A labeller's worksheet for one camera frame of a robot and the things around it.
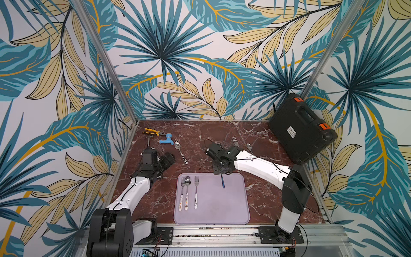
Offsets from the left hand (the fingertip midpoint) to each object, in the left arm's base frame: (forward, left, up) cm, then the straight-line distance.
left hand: (170, 161), depth 87 cm
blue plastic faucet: (+20, +5, -8) cm, 23 cm away
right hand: (-4, -26, 0) cm, 27 cm away
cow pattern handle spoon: (+16, -1, -8) cm, 18 cm away
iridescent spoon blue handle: (-13, -29, -1) cm, 32 cm away
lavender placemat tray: (-17, -17, -9) cm, 26 cm away
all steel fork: (+20, -39, -8) cm, 45 cm away
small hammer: (+19, +19, -9) cm, 28 cm away
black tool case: (+15, -72, +8) cm, 74 cm away
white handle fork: (-6, -15, -9) cm, 18 cm away
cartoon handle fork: (-19, -7, -8) cm, 22 cm away
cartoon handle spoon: (-8, -10, -8) cm, 15 cm away
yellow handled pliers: (+27, +15, -8) cm, 32 cm away
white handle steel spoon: (+17, -48, -8) cm, 51 cm away
